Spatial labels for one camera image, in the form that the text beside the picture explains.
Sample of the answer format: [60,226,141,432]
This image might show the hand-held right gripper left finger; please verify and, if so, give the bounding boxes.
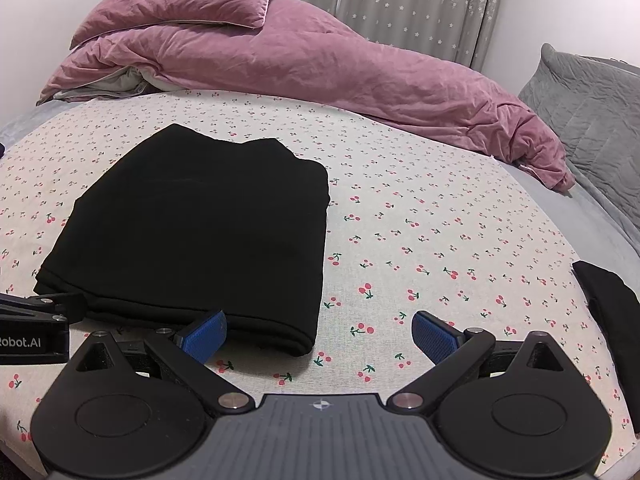
[75,309,253,411]

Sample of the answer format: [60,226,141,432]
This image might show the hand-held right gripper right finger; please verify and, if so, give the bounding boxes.
[387,310,582,411]

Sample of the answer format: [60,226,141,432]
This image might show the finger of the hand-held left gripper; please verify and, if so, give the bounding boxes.
[0,291,87,323]

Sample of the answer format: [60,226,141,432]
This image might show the black pants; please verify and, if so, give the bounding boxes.
[34,123,332,359]

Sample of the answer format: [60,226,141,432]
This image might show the cherry print sheet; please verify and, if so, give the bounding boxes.
[0,87,638,463]

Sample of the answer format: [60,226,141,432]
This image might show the black folded garment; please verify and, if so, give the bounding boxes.
[571,260,640,434]

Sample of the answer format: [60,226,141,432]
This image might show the grey quilted headboard cover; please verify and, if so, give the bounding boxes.
[517,42,640,233]

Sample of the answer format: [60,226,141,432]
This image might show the pink duvet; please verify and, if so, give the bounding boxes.
[35,0,576,192]

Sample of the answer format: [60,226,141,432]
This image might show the grey star-print curtain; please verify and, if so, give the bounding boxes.
[272,0,507,69]

